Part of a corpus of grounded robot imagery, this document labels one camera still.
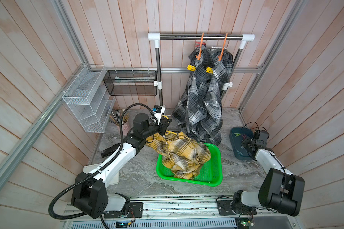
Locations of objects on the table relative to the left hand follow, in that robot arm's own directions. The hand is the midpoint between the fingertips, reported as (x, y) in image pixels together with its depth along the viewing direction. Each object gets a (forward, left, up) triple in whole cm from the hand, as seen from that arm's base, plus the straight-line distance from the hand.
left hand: (170, 122), depth 76 cm
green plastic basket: (-18, -25, -28) cm, 42 cm away
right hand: (0, -49, -18) cm, 53 cm away
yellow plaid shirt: (-14, -7, -12) cm, 20 cm away
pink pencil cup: (+17, +39, -16) cm, 45 cm away
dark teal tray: (+11, -50, -27) cm, 58 cm away
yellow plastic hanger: (-4, +1, -5) cm, 6 cm away
